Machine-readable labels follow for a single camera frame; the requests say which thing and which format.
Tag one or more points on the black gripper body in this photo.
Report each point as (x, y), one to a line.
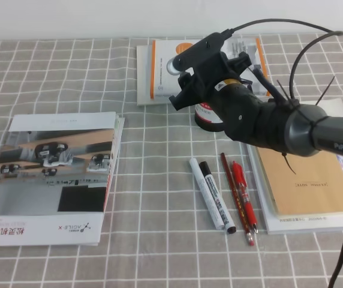
(200, 86)

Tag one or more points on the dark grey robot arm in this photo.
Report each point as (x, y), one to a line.
(281, 125)

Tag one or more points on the black mesh pen holder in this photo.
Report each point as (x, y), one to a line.
(207, 119)

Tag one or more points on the red gel pen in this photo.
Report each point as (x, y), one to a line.
(242, 186)

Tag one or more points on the white marker on table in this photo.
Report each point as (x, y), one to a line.
(205, 192)

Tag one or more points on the black cap marker on table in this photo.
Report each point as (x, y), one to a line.
(217, 197)

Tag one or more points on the tan kraft notebook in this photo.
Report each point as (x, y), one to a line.
(304, 185)

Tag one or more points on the dark red pencil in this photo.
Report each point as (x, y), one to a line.
(236, 199)

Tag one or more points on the robotics brochure magazine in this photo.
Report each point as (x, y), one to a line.
(55, 174)

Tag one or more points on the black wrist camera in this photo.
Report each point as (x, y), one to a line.
(198, 52)

